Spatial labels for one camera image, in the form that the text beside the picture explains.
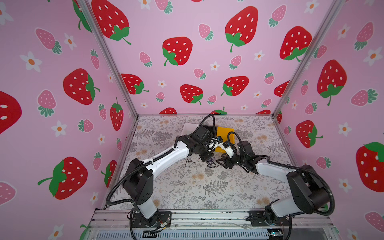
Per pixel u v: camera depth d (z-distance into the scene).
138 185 0.44
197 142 0.61
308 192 0.44
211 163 0.90
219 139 0.72
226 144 0.78
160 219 0.73
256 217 0.72
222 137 0.73
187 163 0.93
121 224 0.73
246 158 0.71
